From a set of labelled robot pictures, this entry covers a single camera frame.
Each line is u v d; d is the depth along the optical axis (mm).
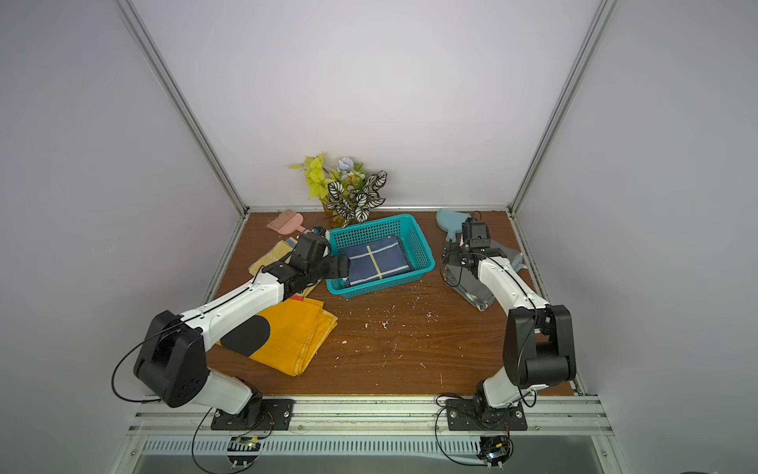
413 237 1032
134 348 428
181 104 876
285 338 853
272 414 728
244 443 719
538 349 438
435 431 698
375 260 1007
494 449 696
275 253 1044
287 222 1174
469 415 725
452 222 1187
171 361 428
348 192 922
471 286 938
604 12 700
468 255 678
